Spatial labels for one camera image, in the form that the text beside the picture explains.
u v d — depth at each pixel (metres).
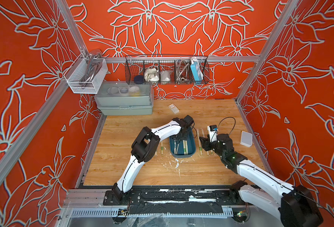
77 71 0.79
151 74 0.92
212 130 0.71
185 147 0.92
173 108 1.14
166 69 0.97
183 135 0.87
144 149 0.56
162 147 0.92
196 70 0.86
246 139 0.95
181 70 0.83
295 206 0.39
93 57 0.85
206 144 0.73
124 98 1.00
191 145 0.92
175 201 0.73
